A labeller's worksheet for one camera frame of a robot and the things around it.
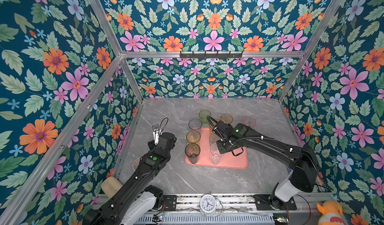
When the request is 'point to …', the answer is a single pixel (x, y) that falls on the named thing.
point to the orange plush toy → (332, 213)
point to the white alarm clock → (208, 204)
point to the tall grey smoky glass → (192, 151)
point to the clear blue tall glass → (195, 124)
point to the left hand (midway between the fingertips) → (164, 135)
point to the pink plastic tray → (228, 160)
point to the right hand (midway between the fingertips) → (221, 147)
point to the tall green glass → (193, 136)
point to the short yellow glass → (226, 118)
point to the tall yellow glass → (211, 127)
